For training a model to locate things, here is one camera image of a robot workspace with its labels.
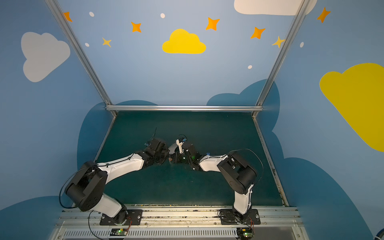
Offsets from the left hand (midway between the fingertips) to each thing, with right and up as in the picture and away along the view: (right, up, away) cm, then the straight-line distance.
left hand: (173, 151), depth 90 cm
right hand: (-2, -2, -2) cm, 3 cm away
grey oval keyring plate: (-1, +1, +5) cm, 5 cm away
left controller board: (-24, -36, -20) cm, 47 cm away
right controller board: (+37, -37, -19) cm, 56 cm away
